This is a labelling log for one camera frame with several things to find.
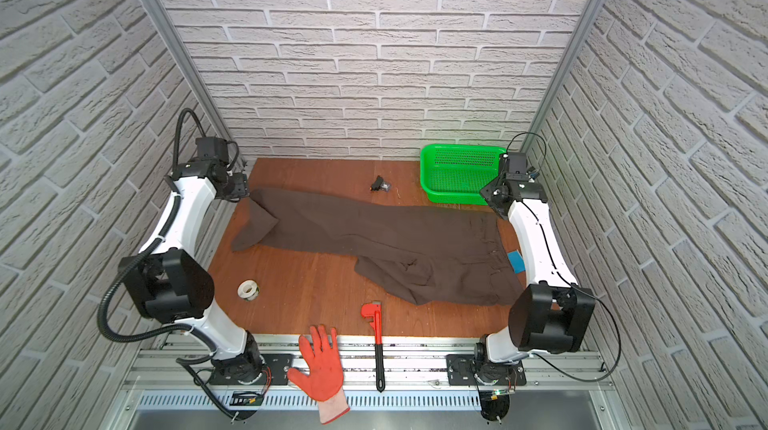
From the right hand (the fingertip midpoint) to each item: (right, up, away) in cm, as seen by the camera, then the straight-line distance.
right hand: (492, 192), depth 83 cm
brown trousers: (-17, -19, +9) cm, 27 cm away
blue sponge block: (+11, -22, +10) cm, 27 cm away
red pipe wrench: (-33, -33, -1) cm, 47 cm away
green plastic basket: (-5, +7, +23) cm, 25 cm away
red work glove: (-45, -47, -12) cm, 66 cm away
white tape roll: (-71, -29, +2) cm, 77 cm away
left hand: (-76, +2, +1) cm, 76 cm away
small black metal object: (-34, +3, +28) cm, 44 cm away
